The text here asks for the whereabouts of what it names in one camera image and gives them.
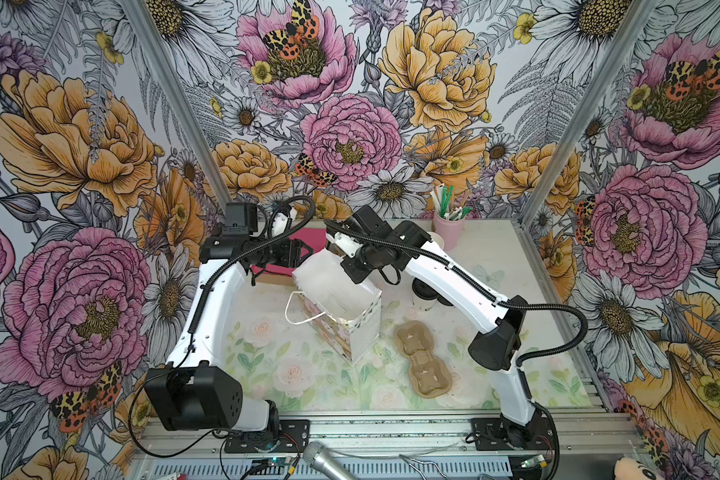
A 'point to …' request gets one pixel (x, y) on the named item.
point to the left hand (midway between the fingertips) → (302, 259)
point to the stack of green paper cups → (436, 237)
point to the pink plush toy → (637, 466)
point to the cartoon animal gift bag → (342, 308)
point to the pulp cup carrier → (430, 376)
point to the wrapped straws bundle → (445, 207)
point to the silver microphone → (317, 455)
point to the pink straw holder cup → (450, 231)
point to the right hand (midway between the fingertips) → (353, 273)
